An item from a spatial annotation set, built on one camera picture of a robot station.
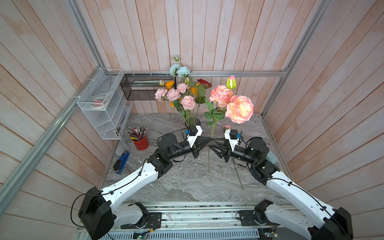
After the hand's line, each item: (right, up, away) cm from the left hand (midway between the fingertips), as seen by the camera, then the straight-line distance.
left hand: (210, 141), depth 64 cm
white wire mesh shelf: (-52, +9, +14) cm, 54 cm away
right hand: (+1, -1, +3) cm, 3 cm away
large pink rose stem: (+11, -11, +1) cm, 15 cm away
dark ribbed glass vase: (-7, +8, +27) cm, 29 cm away
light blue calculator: (+44, -13, +31) cm, 55 cm away
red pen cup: (-41, 0, +27) cm, 49 cm away
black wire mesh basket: (-41, +35, +39) cm, 67 cm away
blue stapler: (-52, -17, +26) cm, 61 cm away
